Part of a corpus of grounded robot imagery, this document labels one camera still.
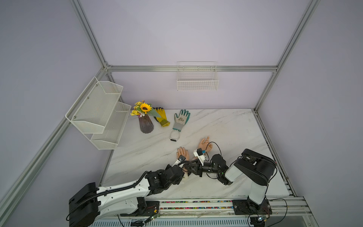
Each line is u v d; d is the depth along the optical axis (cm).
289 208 74
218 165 69
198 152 75
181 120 111
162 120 111
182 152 93
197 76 94
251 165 50
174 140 101
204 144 97
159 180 58
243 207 73
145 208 66
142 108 85
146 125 108
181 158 69
